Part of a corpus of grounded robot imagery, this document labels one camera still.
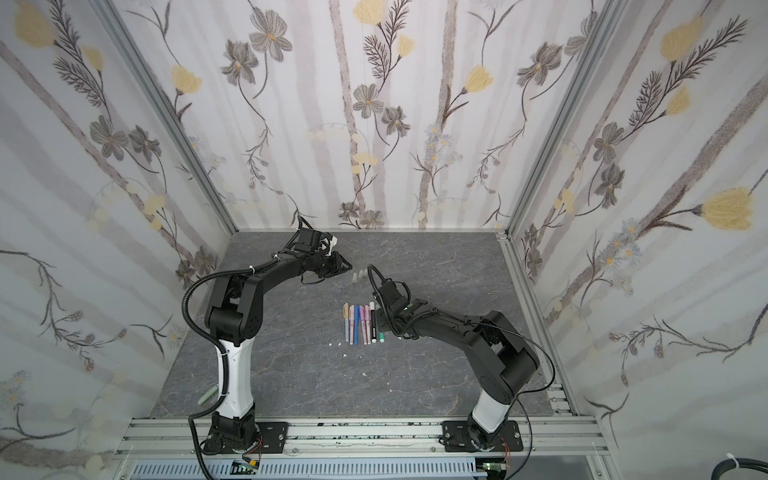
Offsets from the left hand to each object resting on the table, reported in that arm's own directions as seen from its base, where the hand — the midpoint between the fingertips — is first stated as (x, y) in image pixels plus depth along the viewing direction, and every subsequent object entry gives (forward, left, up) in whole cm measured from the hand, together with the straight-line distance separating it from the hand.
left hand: (347, 258), depth 101 cm
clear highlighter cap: (-2, -2, -9) cm, 10 cm away
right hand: (-19, -11, -1) cm, 22 cm away
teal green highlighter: (-26, -12, -7) cm, 29 cm away
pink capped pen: (-20, -7, -8) cm, 23 cm away
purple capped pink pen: (-19, -5, -8) cm, 21 cm away
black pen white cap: (-20, -9, -8) cm, 23 cm away
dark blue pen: (-20, -3, -9) cm, 22 cm away
